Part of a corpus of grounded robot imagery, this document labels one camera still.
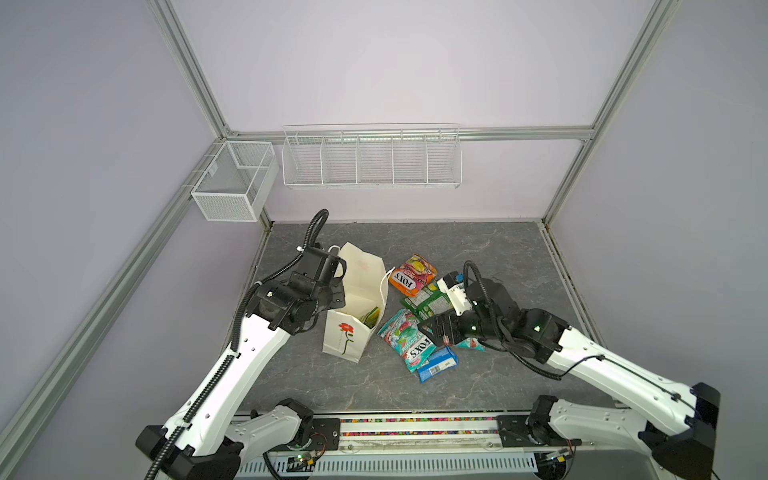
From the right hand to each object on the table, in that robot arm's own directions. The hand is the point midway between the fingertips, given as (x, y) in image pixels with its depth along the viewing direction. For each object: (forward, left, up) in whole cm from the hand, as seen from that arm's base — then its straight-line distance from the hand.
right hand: (431, 322), depth 70 cm
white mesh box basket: (+50, +64, +3) cm, 81 cm away
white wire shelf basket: (+56, +17, +9) cm, 59 cm away
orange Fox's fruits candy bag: (+27, +3, -18) cm, 32 cm away
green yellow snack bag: (+7, +16, -10) cm, 20 cm away
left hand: (+5, +23, +4) cm, 24 cm away
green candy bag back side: (+15, -1, -18) cm, 23 cm away
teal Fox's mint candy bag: (+5, +7, -17) cm, 20 cm away
